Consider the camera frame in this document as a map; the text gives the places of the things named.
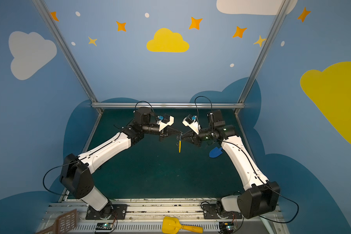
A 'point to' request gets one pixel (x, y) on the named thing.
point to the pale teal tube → (269, 225)
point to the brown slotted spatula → (63, 224)
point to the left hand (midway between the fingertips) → (180, 130)
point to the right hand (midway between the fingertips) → (185, 135)
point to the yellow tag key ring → (179, 143)
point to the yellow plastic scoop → (171, 225)
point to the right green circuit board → (226, 227)
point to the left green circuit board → (104, 226)
